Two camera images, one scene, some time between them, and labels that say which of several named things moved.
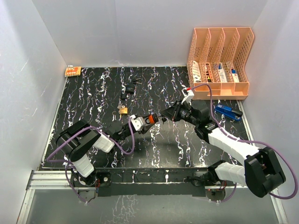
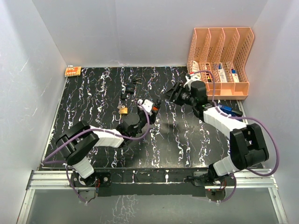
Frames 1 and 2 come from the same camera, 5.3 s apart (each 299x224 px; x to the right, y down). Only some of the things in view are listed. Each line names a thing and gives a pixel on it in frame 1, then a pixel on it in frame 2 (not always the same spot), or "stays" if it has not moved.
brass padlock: [123, 110] stays
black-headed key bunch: [134, 81] stays
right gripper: [173, 113] → [178, 88]
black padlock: [130, 89] stays
